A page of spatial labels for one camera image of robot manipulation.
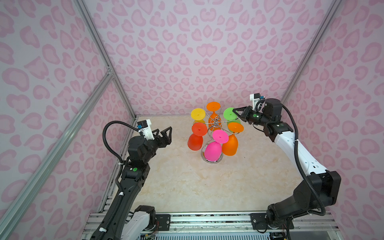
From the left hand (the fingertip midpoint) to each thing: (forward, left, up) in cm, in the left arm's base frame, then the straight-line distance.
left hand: (165, 126), depth 71 cm
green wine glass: (+6, -32, -1) cm, 32 cm away
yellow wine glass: (+7, -16, 0) cm, 17 cm away
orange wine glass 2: (-6, -32, -10) cm, 34 cm away
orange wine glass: (+3, -24, -1) cm, 24 cm away
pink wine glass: (-8, -22, -9) cm, 26 cm away
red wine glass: (-2, -14, -9) cm, 17 cm away
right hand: (+8, -34, +3) cm, 35 cm away
